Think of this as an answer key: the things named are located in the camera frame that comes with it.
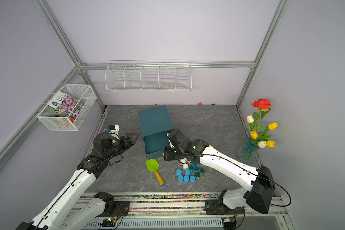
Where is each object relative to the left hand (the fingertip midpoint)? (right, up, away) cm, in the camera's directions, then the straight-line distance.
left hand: (136, 138), depth 76 cm
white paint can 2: (+26, -19, +10) cm, 34 cm away
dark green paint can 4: (+34, -23, +7) cm, 41 cm away
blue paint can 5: (+31, -24, +5) cm, 39 cm away
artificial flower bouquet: (+64, +7, +1) cm, 65 cm away
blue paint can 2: (+28, -22, +9) cm, 36 cm away
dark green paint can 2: (+33, -20, +9) cm, 40 cm away
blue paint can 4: (+27, -24, +5) cm, 36 cm away
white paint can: (+25, -9, -11) cm, 29 cm away
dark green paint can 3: (+37, -21, +9) cm, 43 cm away
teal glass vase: (+63, -9, +8) cm, 64 cm away
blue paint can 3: (+23, -24, +5) cm, 34 cm away
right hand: (+15, -8, -2) cm, 17 cm away
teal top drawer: (+9, -4, +4) cm, 11 cm away
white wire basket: (-43, +9, -1) cm, 44 cm away
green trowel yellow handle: (+6, -19, +13) cm, 24 cm away
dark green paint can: (+32, -17, +11) cm, 38 cm away
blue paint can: (+23, -21, +9) cm, 32 cm away
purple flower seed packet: (-36, +18, -2) cm, 40 cm away
